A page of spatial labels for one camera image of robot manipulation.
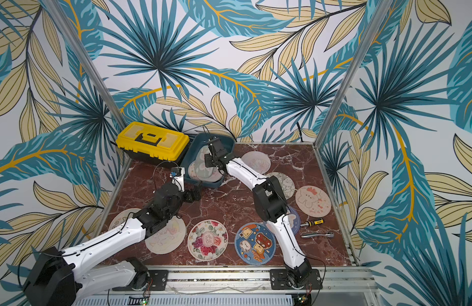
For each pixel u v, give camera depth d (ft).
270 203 1.93
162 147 3.12
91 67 2.75
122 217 2.94
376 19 2.31
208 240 2.74
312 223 2.87
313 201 3.13
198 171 3.39
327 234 2.77
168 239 2.75
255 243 2.72
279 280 2.41
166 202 1.95
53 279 1.27
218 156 2.55
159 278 2.41
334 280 2.51
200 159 3.48
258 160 3.62
